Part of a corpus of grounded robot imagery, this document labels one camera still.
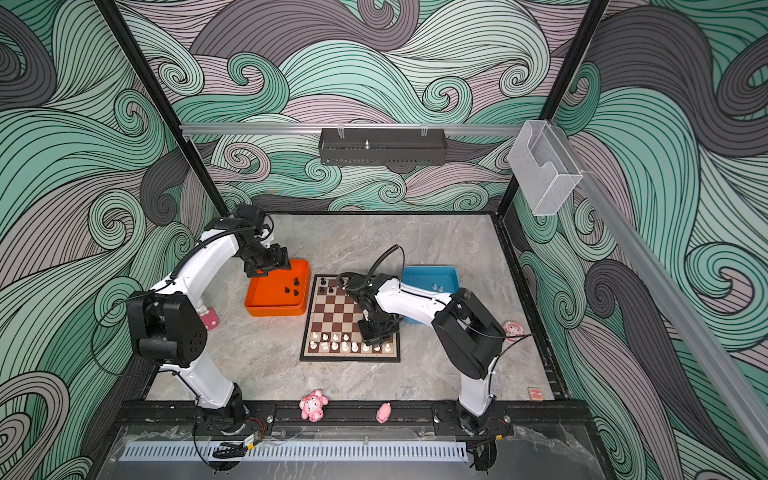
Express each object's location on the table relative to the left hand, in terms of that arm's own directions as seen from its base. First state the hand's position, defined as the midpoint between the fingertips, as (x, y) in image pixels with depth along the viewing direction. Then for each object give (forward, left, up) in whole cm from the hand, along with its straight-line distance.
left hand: (280, 265), depth 87 cm
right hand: (-19, -29, -12) cm, 36 cm away
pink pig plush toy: (-35, -13, -11) cm, 39 cm away
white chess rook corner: (-20, -32, -11) cm, 39 cm away
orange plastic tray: (-1, +2, -15) cm, 15 cm away
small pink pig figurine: (-36, -31, -12) cm, 49 cm away
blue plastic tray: (+5, -52, -14) cm, 54 cm away
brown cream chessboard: (-15, -16, -13) cm, 25 cm away
